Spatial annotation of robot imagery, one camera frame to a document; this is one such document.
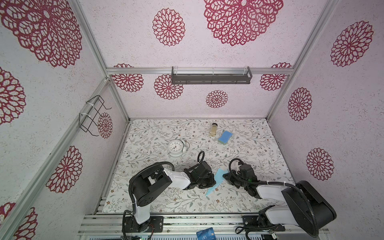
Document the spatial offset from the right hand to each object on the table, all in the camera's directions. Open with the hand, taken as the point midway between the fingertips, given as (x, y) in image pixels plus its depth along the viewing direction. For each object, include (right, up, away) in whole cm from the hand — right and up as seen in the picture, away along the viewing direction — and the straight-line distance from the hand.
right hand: (224, 173), depth 90 cm
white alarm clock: (-30, +14, +8) cm, 34 cm away
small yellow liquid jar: (-3, +26, +20) cm, 33 cm away
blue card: (-12, -24, -19) cm, 33 cm away
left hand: (-5, -6, -3) cm, 8 cm away
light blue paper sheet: (-3, -4, +1) cm, 5 cm away
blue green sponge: (+4, +21, +16) cm, 26 cm away
